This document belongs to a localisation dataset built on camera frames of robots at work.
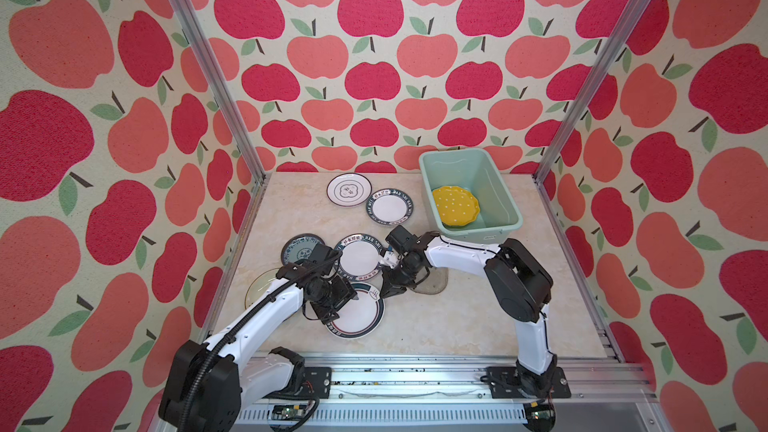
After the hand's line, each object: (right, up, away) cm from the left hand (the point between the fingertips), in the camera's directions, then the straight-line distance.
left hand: (357, 305), depth 80 cm
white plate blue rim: (-7, +34, +37) cm, 50 cm away
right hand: (+8, +1, +7) cm, 10 cm away
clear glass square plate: (+23, +3, +12) cm, 27 cm away
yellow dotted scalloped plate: (+35, +26, +31) cm, 54 cm away
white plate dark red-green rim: (+1, -4, +2) cm, 4 cm away
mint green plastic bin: (+42, +40, +29) cm, 65 cm away
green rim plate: (-1, +10, +16) cm, 18 cm away
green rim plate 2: (+10, +27, +32) cm, 43 cm away
